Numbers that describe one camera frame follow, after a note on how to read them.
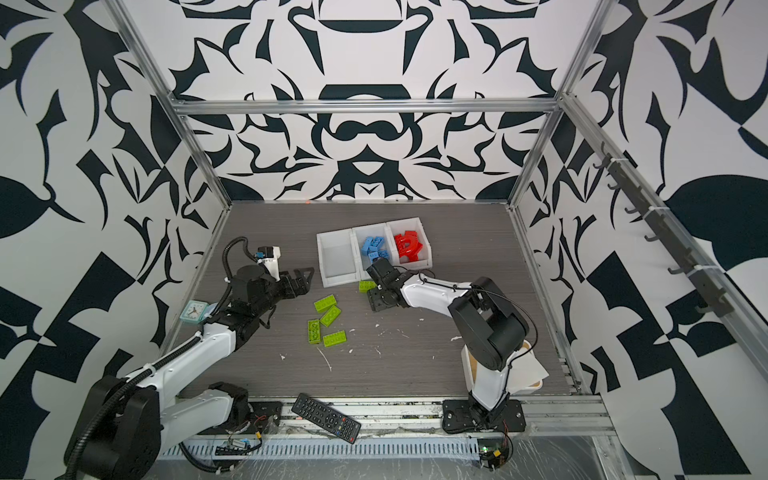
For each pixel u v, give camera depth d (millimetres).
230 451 727
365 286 964
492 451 714
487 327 481
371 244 1044
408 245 1016
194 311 900
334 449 713
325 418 730
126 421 400
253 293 649
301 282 764
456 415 743
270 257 754
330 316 913
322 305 918
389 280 725
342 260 1019
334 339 866
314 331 870
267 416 741
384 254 1023
